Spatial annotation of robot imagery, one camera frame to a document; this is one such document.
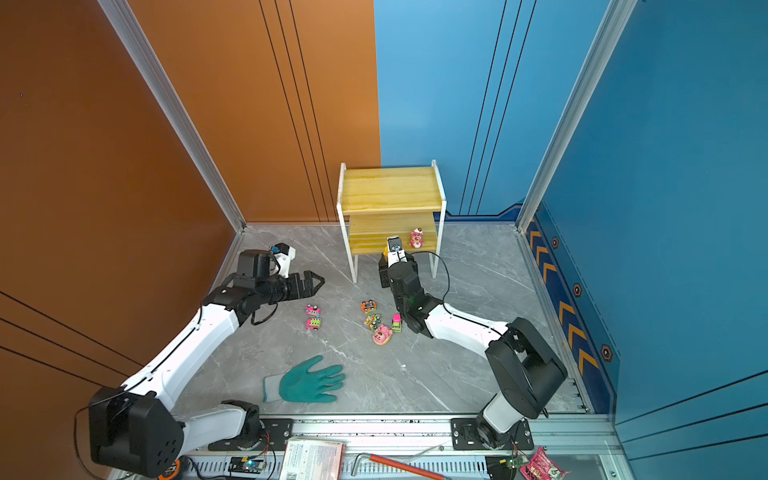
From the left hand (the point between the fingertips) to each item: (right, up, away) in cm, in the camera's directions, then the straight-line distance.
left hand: (312, 279), depth 82 cm
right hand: (+22, +7, +3) cm, 23 cm away
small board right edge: (+48, -44, -11) cm, 66 cm away
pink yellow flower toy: (+20, +8, 0) cm, 22 cm away
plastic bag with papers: (+3, -39, -15) cm, 42 cm away
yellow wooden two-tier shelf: (+18, +21, -1) cm, 27 cm away
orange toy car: (+14, -10, +12) cm, 21 cm away
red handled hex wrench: (+23, -42, -12) cm, 50 cm away
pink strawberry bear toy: (+30, +12, +7) cm, 33 cm away
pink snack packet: (+57, -42, -14) cm, 72 cm away
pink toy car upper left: (-3, -11, +12) cm, 17 cm away
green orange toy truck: (+16, -14, +9) cm, 23 cm away
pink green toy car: (-2, -14, +8) cm, 16 cm away
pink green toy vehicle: (+23, -14, +9) cm, 29 cm away
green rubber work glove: (-3, -28, -2) cm, 28 cm away
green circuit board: (-13, -43, -11) cm, 47 cm away
